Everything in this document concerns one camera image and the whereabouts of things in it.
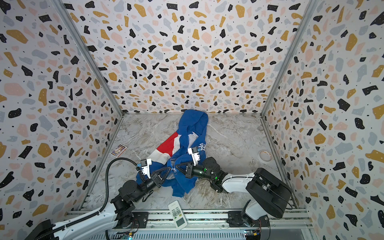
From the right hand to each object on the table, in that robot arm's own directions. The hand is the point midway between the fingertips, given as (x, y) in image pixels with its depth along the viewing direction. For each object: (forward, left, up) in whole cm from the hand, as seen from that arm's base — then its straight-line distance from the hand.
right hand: (173, 166), depth 72 cm
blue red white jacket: (+2, 0, -2) cm, 3 cm away
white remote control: (-18, -2, -18) cm, 25 cm away
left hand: (-1, +1, +1) cm, 2 cm away
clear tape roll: (+18, -55, -20) cm, 61 cm away
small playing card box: (+18, +41, -17) cm, 48 cm away
